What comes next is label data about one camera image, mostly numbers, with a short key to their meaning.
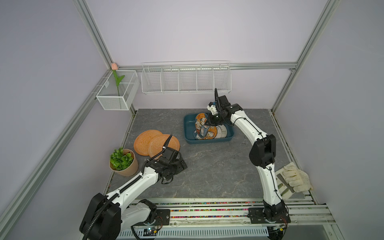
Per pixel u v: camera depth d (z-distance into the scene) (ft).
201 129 3.17
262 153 1.93
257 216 2.38
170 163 2.27
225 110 2.35
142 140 3.42
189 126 3.64
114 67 2.94
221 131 3.46
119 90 2.93
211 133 3.44
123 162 2.56
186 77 3.26
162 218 2.41
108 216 1.29
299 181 2.71
